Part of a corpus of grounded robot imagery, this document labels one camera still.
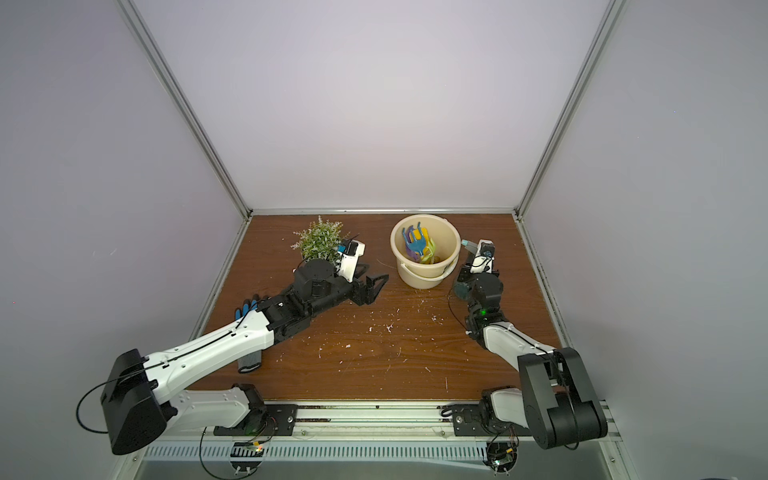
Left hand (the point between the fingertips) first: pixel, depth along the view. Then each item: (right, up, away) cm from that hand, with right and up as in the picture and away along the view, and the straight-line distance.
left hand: (382, 272), depth 71 cm
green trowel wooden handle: (+15, +5, +20) cm, 25 cm away
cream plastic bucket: (+20, +8, +23) cm, 32 cm away
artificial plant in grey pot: (-20, +7, +18) cm, 28 cm away
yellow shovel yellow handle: (+13, +10, +26) cm, 31 cm away
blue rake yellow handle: (+11, +7, +25) cm, 29 cm away
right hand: (+28, +6, +11) cm, 31 cm away
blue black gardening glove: (-43, -13, +21) cm, 50 cm away
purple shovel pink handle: (+8, +3, +25) cm, 27 cm away
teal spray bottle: (+24, +6, +8) cm, 26 cm away
